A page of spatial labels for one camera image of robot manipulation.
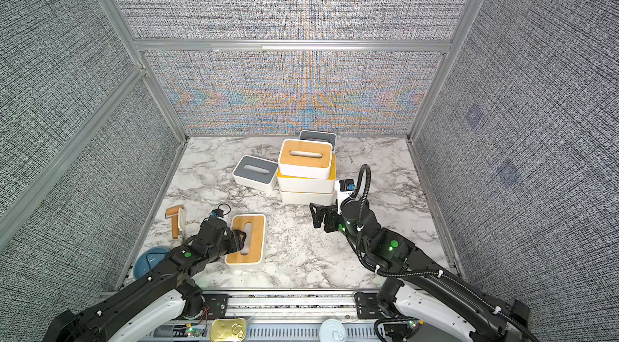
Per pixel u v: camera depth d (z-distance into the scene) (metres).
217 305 0.73
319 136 1.12
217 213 0.77
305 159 0.82
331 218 0.62
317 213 0.63
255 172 1.04
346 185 0.61
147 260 0.81
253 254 0.79
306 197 0.92
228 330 0.66
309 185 0.84
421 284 0.47
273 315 0.73
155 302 0.53
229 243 0.75
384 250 0.51
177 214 0.90
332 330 0.65
